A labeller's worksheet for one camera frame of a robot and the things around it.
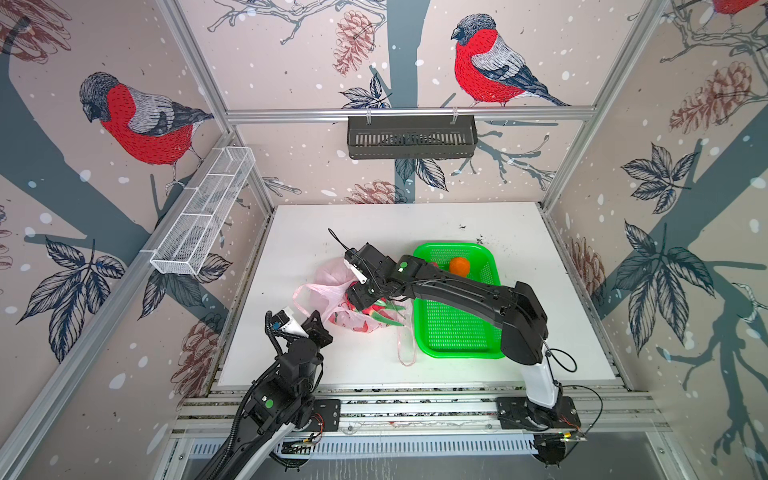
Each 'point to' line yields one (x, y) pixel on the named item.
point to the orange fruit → (460, 266)
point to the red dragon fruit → (381, 310)
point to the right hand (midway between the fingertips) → (359, 288)
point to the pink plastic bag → (328, 296)
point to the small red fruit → (435, 264)
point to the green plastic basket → (442, 332)
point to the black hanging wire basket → (412, 137)
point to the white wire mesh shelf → (188, 243)
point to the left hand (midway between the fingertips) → (325, 307)
